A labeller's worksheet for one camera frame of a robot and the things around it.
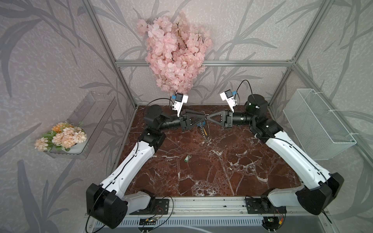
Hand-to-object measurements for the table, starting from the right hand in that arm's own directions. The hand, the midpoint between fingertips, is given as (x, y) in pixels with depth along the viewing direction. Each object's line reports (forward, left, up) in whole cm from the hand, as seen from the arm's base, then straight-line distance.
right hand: (208, 118), depth 60 cm
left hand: (-1, +2, 0) cm, 2 cm away
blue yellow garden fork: (+27, 0, -40) cm, 48 cm away
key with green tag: (+1, +11, -40) cm, 42 cm away
